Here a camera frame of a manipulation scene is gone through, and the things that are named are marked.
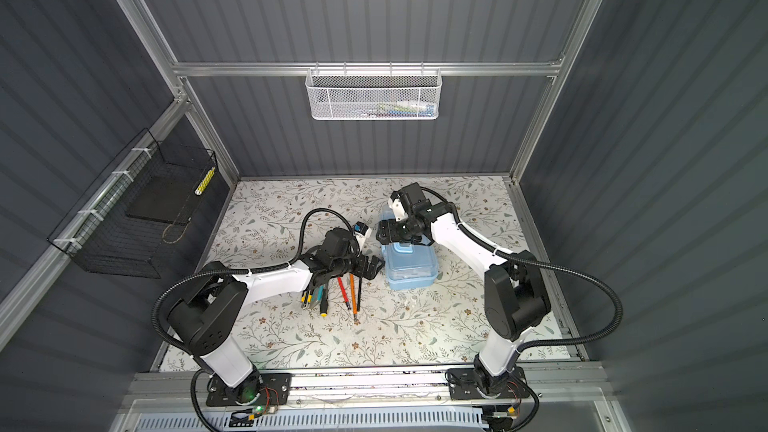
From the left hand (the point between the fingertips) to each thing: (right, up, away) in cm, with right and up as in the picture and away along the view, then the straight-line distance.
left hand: (374, 257), depth 91 cm
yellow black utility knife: (-19, -11, -2) cm, 22 cm away
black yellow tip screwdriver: (-15, -13, -4) cm, 20 cm away
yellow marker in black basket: (-47, +20, -11) cm, 52 cm away
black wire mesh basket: (-60, +12, -19) cm, 64 cm away
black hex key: (-5, -11, 0) cm, 12 cm away
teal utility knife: (-17, -10, -2) cm, 20 cm away
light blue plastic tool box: (+11, -2, -4) cm, 12 cm away
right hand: (+5, +7, -3) cm, 9 cm away
